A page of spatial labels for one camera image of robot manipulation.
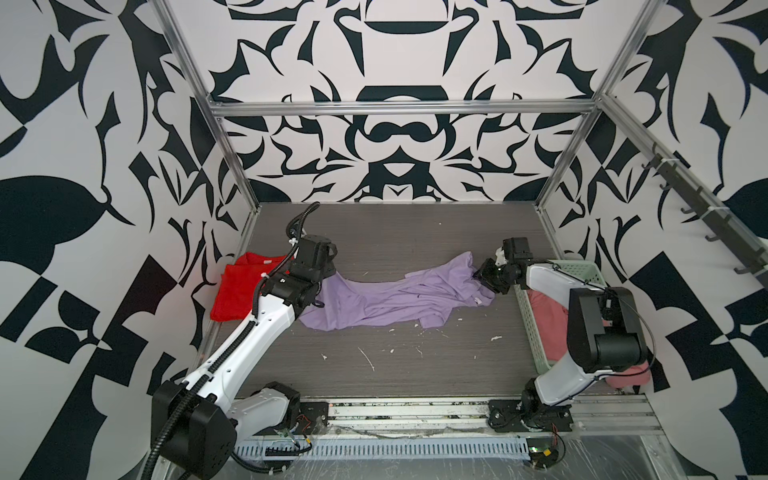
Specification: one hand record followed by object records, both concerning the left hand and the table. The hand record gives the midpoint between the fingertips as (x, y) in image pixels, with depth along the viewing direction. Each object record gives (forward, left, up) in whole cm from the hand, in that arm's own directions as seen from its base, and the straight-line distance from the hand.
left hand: (318, 252), depth 79 cm
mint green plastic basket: (+2, -82, -17) cm, 83 cm away
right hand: (+2, -47, -16) cm, 50 cm away
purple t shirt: (-2, -35, -19) cm, 40 cm away
